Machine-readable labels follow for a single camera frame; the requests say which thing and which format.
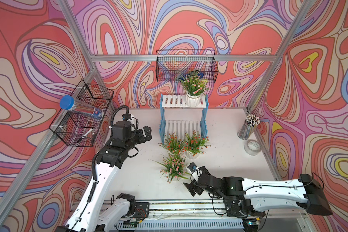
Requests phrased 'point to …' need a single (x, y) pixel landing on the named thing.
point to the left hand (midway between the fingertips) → (145, 130)
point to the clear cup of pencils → (251, 121)
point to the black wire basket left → (77, 126)
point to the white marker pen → (85, 135)
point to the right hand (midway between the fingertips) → (192, 180)
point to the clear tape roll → (253, 147)
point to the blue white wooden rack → (176, 117)
